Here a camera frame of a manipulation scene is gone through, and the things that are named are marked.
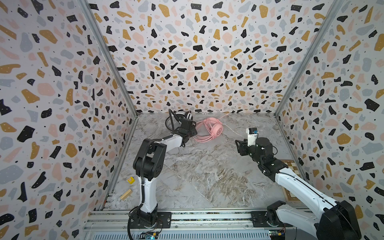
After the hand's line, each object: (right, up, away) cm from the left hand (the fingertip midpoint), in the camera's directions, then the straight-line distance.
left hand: (193, 126), depth 100 cm
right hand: (+26, -6, -20) cm, 33 cm away
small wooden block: (-34, -37, -20) cm, 54 cm away
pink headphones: (+15, 0, +1) cm, 15 cm away
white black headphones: (-19, +2, +14) cm, 24 cm away
